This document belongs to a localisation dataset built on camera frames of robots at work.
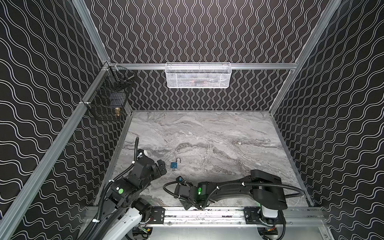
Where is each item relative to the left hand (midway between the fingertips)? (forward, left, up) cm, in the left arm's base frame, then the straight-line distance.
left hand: (161, 166), depth 72 cm
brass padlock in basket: (+27, +28, +11) cm, 40 cm away
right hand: (-10, -11, -19) cm, 24 cm away
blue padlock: (+9, -3, -17) cm, 19 cm away
